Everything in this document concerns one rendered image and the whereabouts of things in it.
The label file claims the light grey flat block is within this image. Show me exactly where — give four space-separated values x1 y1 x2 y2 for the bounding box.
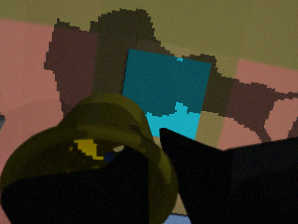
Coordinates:
0 116 6 129

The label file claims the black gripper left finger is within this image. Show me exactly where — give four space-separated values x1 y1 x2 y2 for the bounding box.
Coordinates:
0 146 149 224

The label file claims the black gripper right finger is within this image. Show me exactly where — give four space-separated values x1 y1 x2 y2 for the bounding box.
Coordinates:
159 128 298 224

